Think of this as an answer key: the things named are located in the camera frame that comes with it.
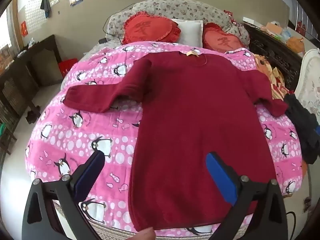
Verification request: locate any dark clothes pile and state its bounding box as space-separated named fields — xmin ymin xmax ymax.
xmin=284 ymin=94 xmax=320 ymax=164

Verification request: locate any dark wooden desk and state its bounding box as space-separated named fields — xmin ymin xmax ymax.
xmin=0 ymin=35 xmax=63 ymax=125

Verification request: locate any metal rack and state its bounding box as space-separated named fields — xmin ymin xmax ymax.
xmin=295 ymin=0 xmax=320 ymax=45

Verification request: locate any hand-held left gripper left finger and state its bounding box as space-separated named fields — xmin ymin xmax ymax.
xmin=22 ymin=150 xmax=105 ymax=240

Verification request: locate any person's left hand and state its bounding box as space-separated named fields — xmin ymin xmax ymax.
xmin=135 ymin=227 xmax=156 ymax=240

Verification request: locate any orange bag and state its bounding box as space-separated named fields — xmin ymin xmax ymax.
xmin=286 ymin=37 xmax=305 ymax=53

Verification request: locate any dark red knit sweater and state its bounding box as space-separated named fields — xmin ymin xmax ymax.
xmin=62 ymin=51 xmax=288 ymax=232

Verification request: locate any large red heart cushion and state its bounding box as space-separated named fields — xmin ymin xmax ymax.
xmin=122 ymin=11 xmax=181 ymax=44

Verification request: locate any white ornate chair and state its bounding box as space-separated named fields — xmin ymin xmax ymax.
xmin=294 ymin=49 xmax=320 ymax=125

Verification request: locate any grey floral bolster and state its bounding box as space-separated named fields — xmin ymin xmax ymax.
xmin=106 ymin=0 xmax=250 ymax=48

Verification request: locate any dark carved wooden cabinet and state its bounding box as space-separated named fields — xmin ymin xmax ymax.
xmin=244 ymin=22 xmax=304 ymax=93

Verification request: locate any black cable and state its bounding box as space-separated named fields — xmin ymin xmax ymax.
xmin=99 ymin=10 xmax=127 ymax=44

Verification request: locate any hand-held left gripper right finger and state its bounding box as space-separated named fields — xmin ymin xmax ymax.
xmin=205 ymin=152 xmax=295 ymax=240

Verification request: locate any hanging dark towel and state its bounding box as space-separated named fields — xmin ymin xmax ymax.
xmin=40 ymin=0 xmax=52 ymax=19

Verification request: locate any red bin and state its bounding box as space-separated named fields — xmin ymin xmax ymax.
xmin=58 ymin=58 xmax=78 ymax=75

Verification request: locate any small red heart cushion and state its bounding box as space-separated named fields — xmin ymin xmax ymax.
xmin=202 ymin=22 xmax=247 ymax=54

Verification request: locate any orange patterned cloth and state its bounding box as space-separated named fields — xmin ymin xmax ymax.
xmin=254 ymin=54 xmax=288 ymax=100

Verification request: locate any white pillow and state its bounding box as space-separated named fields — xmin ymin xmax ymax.
xmin=171 ymin=19 xmax=203 ymax=48

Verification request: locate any pink penguin print blanket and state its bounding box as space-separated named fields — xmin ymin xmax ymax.
xmin=25 ymin=41 xmax=304 ymax=237

